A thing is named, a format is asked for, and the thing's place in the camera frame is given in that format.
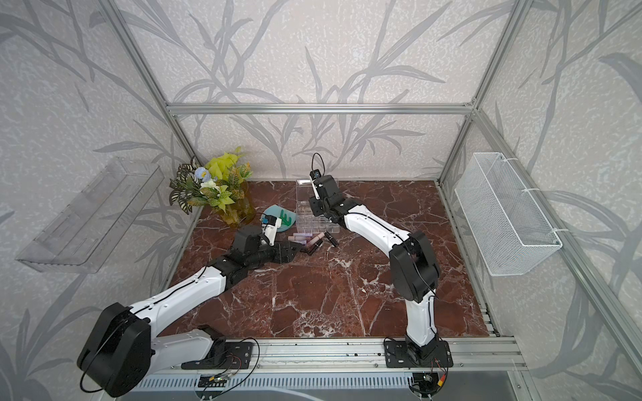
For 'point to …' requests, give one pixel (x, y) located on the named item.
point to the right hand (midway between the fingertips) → (318, 195)
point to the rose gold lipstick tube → (314, 239)
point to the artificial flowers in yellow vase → (221, 183)
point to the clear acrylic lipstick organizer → (306, 221)
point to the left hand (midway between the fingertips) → (294, 245)
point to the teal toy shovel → (276, 210)
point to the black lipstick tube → (331, 239)
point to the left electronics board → (211, 381)
